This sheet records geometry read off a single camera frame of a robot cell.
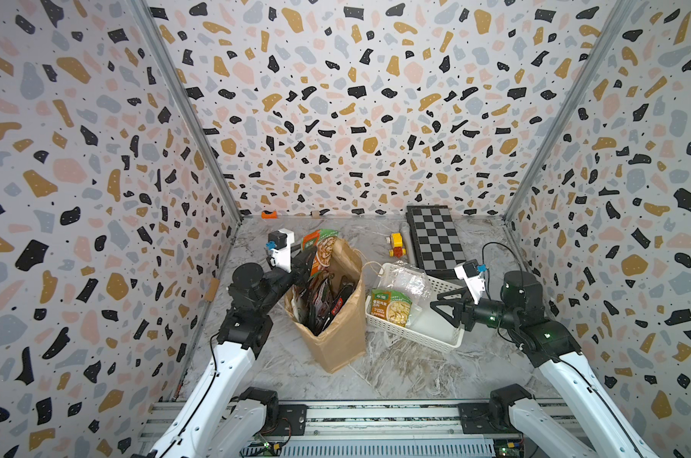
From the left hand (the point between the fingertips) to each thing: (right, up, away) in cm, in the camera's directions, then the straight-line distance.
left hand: (313, 247), depth 70 cm
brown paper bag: (+7, -23, +4) cm, 25 cm away
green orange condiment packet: (+2, +1, +6) cm, 6 cm away
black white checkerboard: (+41, +3, +41) cm, 58 cm away
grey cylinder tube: (+29, +1, +41) cm, 50 cm away
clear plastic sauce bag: (+26, -11, +25) cm, 38 cm away
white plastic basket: (+33, -24, +18) cm, 45 cm away
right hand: (+30, -14, -1) cm, 33 cm away
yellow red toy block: (+25, +1, +37) cm, 44 cm away
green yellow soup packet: (+21, -18, +18) cm, 33 cm away
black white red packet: (+1, -14, +7) cm, 16 cm away
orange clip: (-29, +13, +55) cm, 64 cm away
